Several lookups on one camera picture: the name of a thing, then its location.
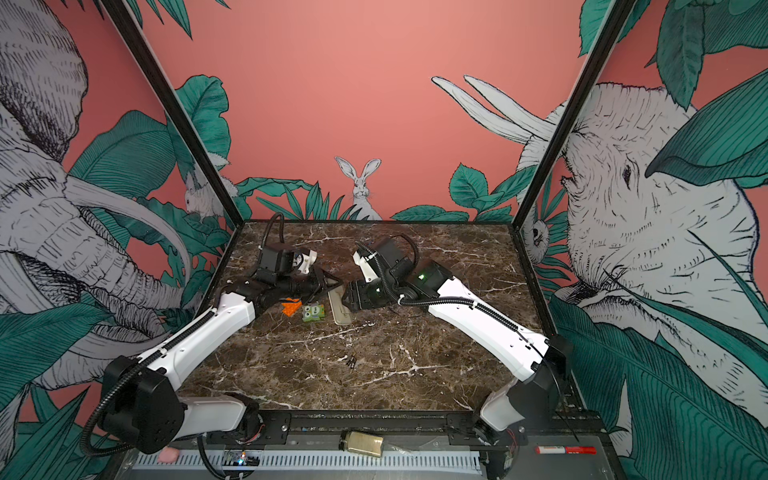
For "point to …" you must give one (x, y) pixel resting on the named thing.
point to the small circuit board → (241, 458)
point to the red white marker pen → (574, 450)
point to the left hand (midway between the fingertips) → (342, 279)
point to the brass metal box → (361, 442)
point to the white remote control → (341, 312)
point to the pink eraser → (168, 455)
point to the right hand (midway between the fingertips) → (346, 299)
